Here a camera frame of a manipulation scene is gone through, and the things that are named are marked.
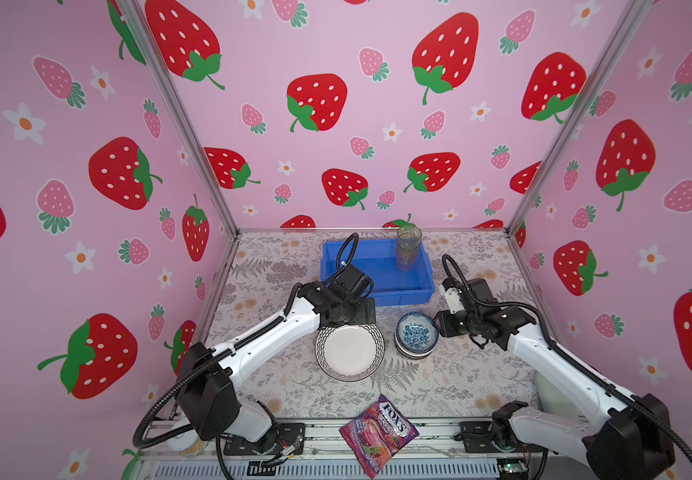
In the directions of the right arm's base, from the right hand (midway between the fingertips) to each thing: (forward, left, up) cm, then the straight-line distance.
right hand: (436, 320), depth 82 cm
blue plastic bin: (+29, +18, -9) cm, 35 cm away
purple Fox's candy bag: (-28, +14, -10) cm, 33 cm away
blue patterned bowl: (-2, +5, -5) cm, 7 cm away
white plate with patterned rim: (-9, +24, -9) cm, 27 cm away
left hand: (-2, +21, +4) cm, 21 cm away
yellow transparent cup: (+25, +9, -3) cm, 26 cm away
